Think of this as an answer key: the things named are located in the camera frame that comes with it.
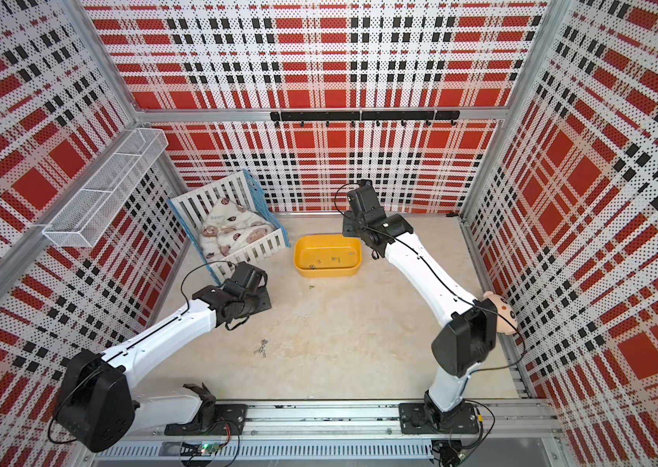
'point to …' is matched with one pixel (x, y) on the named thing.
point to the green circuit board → (204, 449)
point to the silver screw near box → (310, 286)
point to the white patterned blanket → (228, 227)
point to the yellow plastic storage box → (318, 256)
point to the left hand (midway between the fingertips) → (268, 301)
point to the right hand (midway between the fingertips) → (359, 220)
